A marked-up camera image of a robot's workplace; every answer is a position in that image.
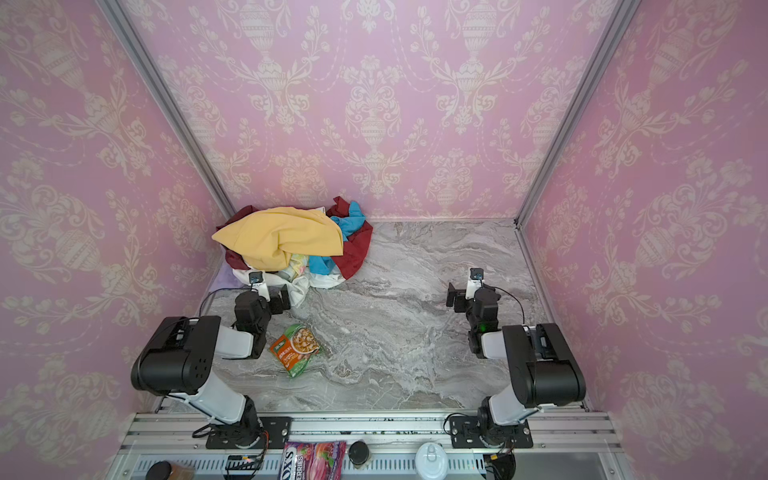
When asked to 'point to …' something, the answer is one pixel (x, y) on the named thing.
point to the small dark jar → (358, 452)
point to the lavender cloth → (225, 278)
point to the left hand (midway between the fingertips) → (272, 286)
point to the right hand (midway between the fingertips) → (468, 282)
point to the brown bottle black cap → (165, 470)
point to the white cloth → (299, 287)
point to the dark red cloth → (352, 246)
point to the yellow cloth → (266, 237)
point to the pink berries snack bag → (312, 460)
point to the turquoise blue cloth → (348, 222)
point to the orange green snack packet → (295, 349)
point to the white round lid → (431, 461)
